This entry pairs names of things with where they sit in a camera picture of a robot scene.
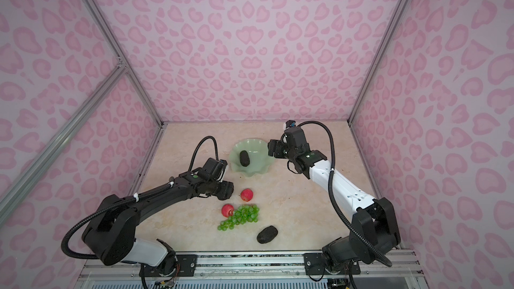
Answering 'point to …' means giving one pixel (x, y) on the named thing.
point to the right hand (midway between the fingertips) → (277, 143)
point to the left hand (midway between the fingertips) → (227, 185)
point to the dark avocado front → (267, 234)
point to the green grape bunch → (243, 214)
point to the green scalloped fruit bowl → (260, 162)
